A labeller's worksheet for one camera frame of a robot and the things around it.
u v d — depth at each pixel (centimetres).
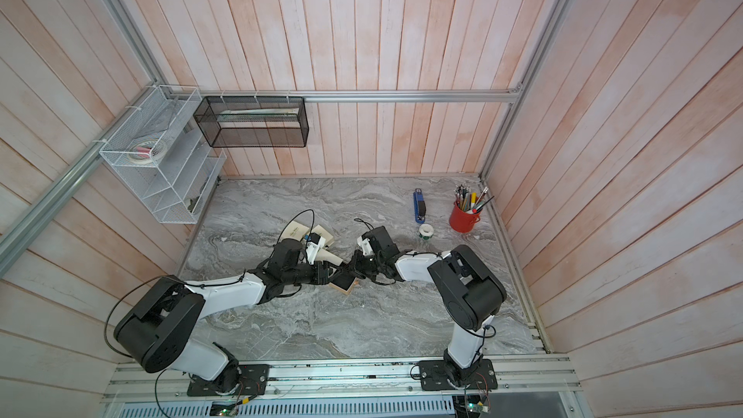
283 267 70
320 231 101
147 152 74
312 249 81
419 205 106
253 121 104
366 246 88
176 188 78
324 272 78
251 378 73
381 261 75
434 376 72
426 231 101
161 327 44
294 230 100
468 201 98
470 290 49
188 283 50
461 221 96
